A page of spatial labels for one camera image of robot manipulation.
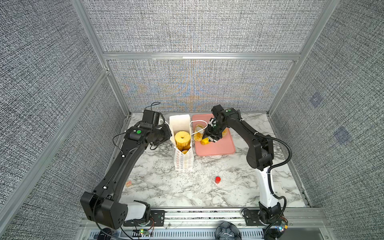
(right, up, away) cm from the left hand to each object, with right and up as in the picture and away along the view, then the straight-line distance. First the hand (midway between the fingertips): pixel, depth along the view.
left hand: (172, 133), depth 76 cm
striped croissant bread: (+14, -3, +24) cm, 28 cm away
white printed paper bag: (+5, -16, +7) cm, 18 cm away
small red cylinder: (+24, -26, +8) cm, 37 cm away
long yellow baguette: (+6, -8, -4) cm, 11 cm away
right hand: (+18, -4, +17) cm, 25 cm away
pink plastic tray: (+32, -10, +25) cm, 41 cm away
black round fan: (+26, -45, -7) cm, 52 cm away
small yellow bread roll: (+19, -6, +23) cm, 30 cm away
